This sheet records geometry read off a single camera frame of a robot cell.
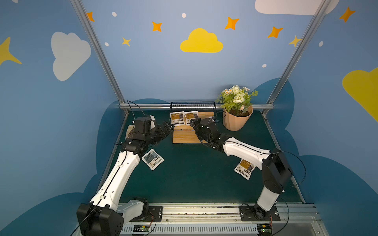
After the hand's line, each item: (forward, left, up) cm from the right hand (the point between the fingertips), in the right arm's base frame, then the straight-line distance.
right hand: (193, 123), depth 85 cm
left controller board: (-51, +24, -24) cm, 61 cm away
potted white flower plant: (+12, -25, +6) cm, 29 cm away
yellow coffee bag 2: (+10, +3, -5) cm, 12 cm away
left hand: (-9, +12, +5) cm, 16 cm away
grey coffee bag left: (-15, +25, -21) cm, 36 cm away
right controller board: (-47, -39, -25) cm, 66 cm away
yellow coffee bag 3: (-18, -33, -20) cm, 43 cm away
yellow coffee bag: (+8, +10, -5) cm, 14 cm away
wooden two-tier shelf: (+6, +5, -20) cm, 21 cm away
